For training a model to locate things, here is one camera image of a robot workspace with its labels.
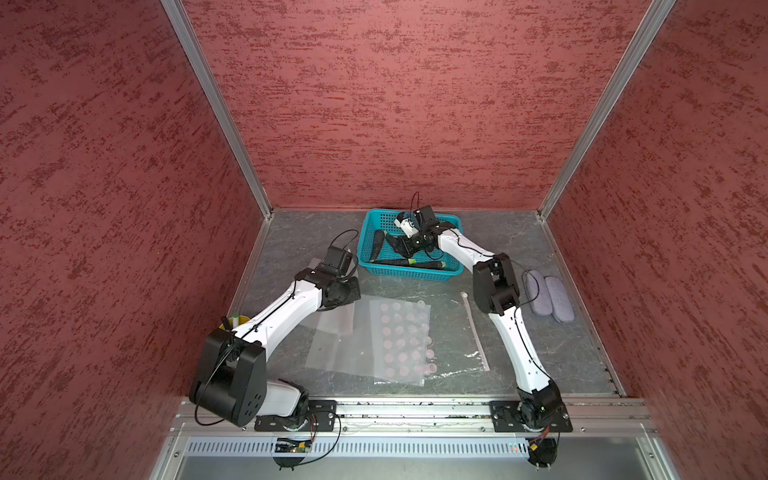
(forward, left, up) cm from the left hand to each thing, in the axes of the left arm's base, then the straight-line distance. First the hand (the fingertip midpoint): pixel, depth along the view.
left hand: (352, 300), depth 86 cm
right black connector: (-35, -49, -9) cm, 61 cm away
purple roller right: (+3, -65, -5) cm, 65 cm away
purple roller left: (+7, -59, -5) cm, 60 cm away
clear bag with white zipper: (-10, -31, -9) cm, 34 cm away
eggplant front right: (+16, -27, -5) cm, 32 cm away
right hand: (+25, -15, -7) cm, 30 cm away
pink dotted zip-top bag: (-9, -14, -9) cm, 19 cm away
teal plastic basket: (+35, -8, -2) cm, 36 cm away
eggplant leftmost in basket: (+25, -6, -5) cm, 26 cm away
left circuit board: (-35, +14, -10) cm, 39 cm away
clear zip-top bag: (-9, +1, -8) cm, 12 cm away
